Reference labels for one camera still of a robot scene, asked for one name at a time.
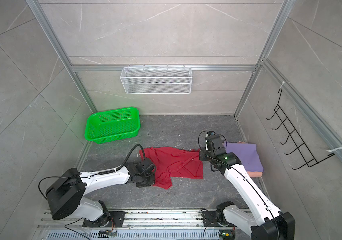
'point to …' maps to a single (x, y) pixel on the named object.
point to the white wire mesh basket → (156, 80)
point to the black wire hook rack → (308, 158)
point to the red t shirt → (174, 162)
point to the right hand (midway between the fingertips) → (203, 149)
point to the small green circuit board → (227, 234)
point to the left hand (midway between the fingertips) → (155, 179)
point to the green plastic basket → (112, 125)
